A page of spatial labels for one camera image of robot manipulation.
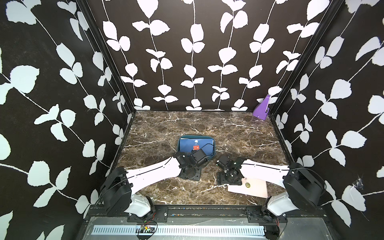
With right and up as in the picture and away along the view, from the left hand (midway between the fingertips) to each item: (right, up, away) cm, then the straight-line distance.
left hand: (196, 174), depth 79 cm
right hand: (+14, -6, +6) cm, 17 cm away
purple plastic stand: (+51, +39, +36) cm, 73 cm away
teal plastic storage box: (+1, +18, +22) cm, 29 cm away
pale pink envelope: (+31, -9, +5) cm, 33 cm away
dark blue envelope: (-5, +14, +16) cm, 22 cm away
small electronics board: (-25, -25, -7) cm, 36 cm away
